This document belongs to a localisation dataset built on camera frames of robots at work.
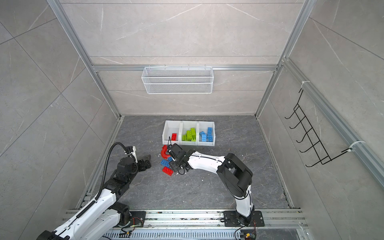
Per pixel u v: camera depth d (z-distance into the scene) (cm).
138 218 73
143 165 75
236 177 48
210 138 103
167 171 88
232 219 73
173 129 111
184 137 103
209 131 107
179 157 69
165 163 93
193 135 104
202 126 110
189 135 103
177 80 101
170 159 93
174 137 104
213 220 75
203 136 101
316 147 64
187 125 108
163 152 98
